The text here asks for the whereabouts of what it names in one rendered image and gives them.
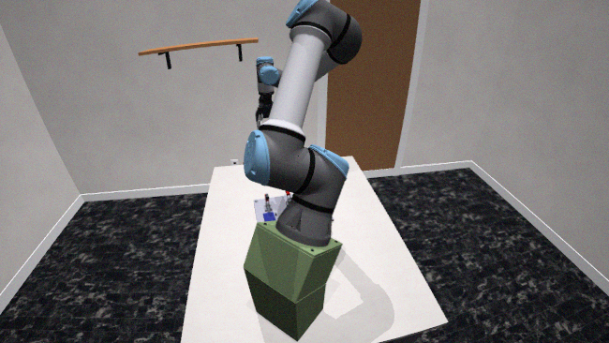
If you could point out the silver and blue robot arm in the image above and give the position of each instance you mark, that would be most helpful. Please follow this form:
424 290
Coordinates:
275 155

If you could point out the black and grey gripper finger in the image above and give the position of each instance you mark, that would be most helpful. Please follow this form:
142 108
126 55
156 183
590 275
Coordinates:
258 118

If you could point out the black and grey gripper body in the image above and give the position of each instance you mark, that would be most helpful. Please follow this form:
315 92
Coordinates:
267 106

